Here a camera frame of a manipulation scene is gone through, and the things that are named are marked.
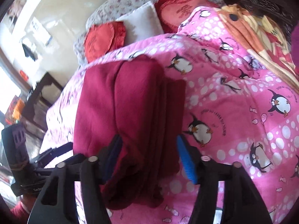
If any orange cream patterned blanket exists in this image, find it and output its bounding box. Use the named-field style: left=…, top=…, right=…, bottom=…
left=215, top=4, right=298, bottom=91

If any pink penguin quilt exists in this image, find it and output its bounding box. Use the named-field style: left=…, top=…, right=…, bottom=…
left=39, top=6, right=299, bottom=224

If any right red heart cushion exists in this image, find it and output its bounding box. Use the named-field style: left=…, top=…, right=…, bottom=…
left=154, top=0, right=219, bottom=33

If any dark red garment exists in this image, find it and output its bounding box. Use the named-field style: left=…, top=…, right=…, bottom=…
left=73, top=55, right=186, bottom=210

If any black item hanging on wall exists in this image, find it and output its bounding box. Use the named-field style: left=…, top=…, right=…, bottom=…
left=22, top=43, right=38, bottom=61

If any white wall calendar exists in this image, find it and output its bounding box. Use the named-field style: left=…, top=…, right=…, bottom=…
left=22, top=17, right=53, bottom=48

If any white pillow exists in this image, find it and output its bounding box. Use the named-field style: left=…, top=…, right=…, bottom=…
left=116, top=1, right=164, bottom=46

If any left red heart cushion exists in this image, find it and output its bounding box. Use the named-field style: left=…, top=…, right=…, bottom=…
left=84, top=21, right=126, bottom=63

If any left hand red sleeve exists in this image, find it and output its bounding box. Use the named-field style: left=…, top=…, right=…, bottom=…
left=11, top=194, right=36, bottom=223

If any purple clothed person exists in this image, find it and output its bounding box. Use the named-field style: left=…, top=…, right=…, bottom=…
left=291, top=24, right=299, bottom=66

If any dark wooden bedside cabinet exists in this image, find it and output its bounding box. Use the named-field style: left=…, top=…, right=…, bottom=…
left=21, top=72, right=63, bottom=132

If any red heart cushion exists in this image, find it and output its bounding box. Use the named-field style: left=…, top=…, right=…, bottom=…
left=154, top=0, right=219, bottom=33
left=84, top=21, right=126, bottom=63

